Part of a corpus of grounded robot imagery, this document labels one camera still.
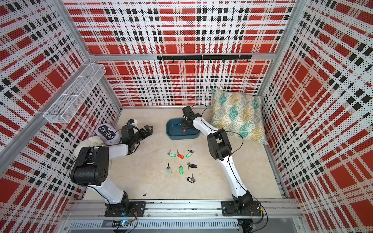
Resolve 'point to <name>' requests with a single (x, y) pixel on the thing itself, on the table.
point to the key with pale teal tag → (169, 170)
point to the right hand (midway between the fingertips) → (188, 123)
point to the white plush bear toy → (93, 141)
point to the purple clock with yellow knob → (108, 134)
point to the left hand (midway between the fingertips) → (151, 128)
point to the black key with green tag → (189, 154)
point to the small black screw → (144, 194)
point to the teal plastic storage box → (175, 131)
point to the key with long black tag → (192, 180)
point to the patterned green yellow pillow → (239, 114)
